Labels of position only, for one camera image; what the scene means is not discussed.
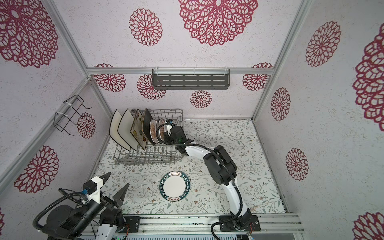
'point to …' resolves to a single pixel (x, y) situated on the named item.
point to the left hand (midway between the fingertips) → (119, 181)
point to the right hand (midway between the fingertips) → (164, 129)
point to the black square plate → (146, 119)
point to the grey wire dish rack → (160, 152)
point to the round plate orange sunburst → (157, 126)
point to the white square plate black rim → (113, 130)
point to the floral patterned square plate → (136, 129)
